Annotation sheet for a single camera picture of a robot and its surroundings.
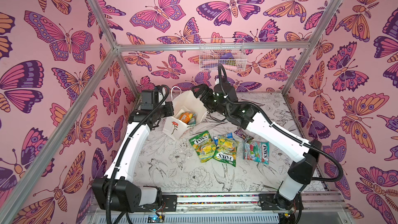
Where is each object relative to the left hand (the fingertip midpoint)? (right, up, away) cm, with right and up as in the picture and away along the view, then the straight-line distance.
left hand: (173, 104), depth 78 cm
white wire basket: (+32, +34, +20) cm, 51 cm away
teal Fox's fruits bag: (+46, -26, +10) cm, 54 cm away
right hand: (+11, +6, -10) cm, 16 cm away
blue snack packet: (+31, -19, +19) cm, 41 cm away
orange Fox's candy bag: (+5, -7, +17) cm, 19 cm away
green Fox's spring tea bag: (+16, -24, +12) cm, 31 cm away
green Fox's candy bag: (+28, -26, +10) cm, 39 cm away
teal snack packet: (+9, -9, +17) cm, 21 cm away
